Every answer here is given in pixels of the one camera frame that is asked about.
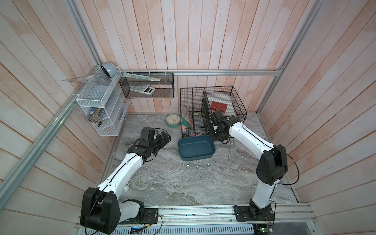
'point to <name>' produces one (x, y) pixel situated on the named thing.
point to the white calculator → (145, 89)
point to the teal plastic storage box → (194, 148)
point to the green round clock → (173, 120)
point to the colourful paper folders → (186, 117)
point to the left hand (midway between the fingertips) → (167, 141)
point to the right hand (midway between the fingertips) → (210, 137)
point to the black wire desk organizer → (197, 105)
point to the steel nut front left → (187, 166)
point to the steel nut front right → (207, 165)
